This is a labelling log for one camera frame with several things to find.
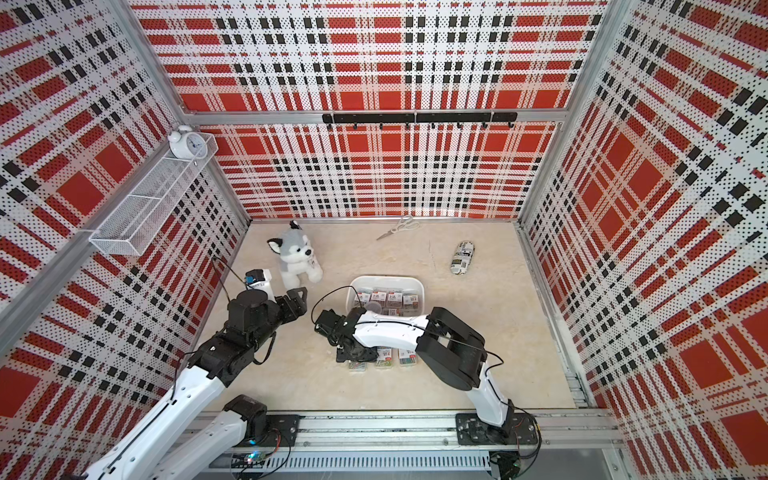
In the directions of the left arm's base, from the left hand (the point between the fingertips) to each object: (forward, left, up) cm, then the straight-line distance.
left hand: (301, 293), depth 79 cm
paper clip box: (+8, -15, -16) cm, 23 cm away
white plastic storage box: (+11, -30, -16) cm, 36 cm away
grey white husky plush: (+15, +5, -4) cm, 16 cm away
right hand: (-10, -14, -17) cm, 25 cm away
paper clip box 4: (-14, -14, -18) cm, 27 cm away
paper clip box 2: (+8, -19, -16) cm, 26 cm away
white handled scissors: (+44, -28, -19) cm, 56 cm away
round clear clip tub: (+4, -18, -16) cm, 25 cm away
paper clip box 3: (+7, -24, -17) cm, 30 cm away
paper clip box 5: (-11, -28, -17) cm, 35 cm away
